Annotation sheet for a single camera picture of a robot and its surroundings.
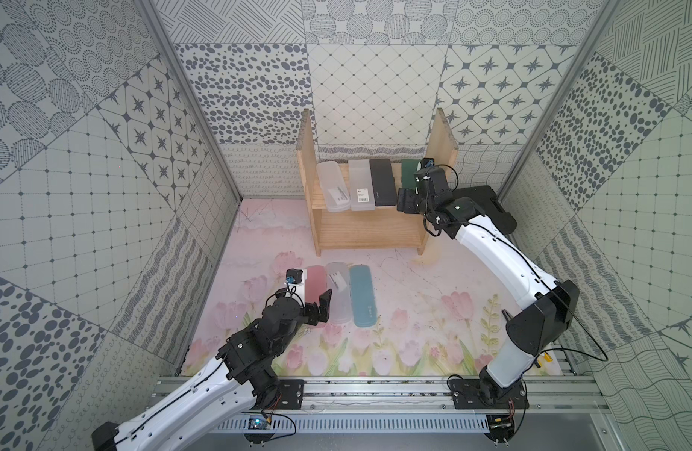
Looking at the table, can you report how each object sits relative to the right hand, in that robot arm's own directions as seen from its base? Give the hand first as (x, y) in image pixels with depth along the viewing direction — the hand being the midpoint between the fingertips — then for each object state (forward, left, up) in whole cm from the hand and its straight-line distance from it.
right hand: (415, 198), depth 82 cm
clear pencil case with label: (-11, +24, -27) cm, 38 cm away
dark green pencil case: (+12, +1, +2) cm, 12 cm away
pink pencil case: (-12, +33, -30) cm, 46 cm away
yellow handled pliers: (-36, -38, -29) cm, 60 cm away
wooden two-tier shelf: (+9, +6, -25) cm, 28 cm away
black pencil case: (+7, +10, 0) cm, 12 cm away
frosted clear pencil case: (+4, +25, +1) cm, 25 cm away
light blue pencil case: (-20, +15, -29) cm, 38 cm away
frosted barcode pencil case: (+5, +16, 0) cm, 17 cm away
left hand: (-24, +28, -9) cm, 38 cm away
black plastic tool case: (+21, -36, -24) cm, 48 cm away
